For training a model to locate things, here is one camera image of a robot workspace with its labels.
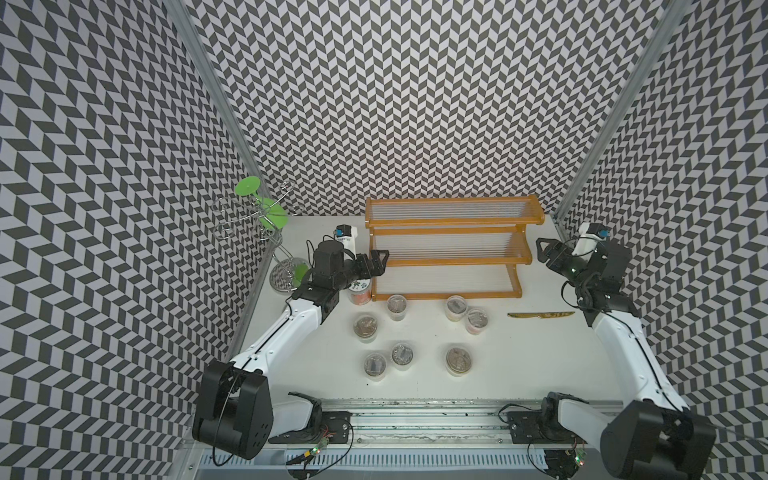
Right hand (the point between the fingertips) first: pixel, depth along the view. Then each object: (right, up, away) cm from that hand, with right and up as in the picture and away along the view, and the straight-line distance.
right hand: (544, 249), depth 79 cm
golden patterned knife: (+6, -21, +12) cm, 25 cm away
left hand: (-46, -2, +3) cm, 46 cm away
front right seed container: (-23, -30, -1) cm, 38 cm away
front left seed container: (-45, -31, -2) cm, 55 cm away
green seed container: (-49, -23, +5) cm, 54 cm away
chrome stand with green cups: (-77, +10, 0) cm, 77 cm away
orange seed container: (-22, -18, +10) cm, 30 cm away
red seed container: (-17, -21, +7) cm, 28 cm away
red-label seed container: (-40, -17, +9) cm, 44 cm away
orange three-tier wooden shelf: (-17, 0, +32) cm, 36 cm away
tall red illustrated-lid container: (-51, -13, +10) cm, 53 cm away
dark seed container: (-38, -28, 0) cm, 48 cm away
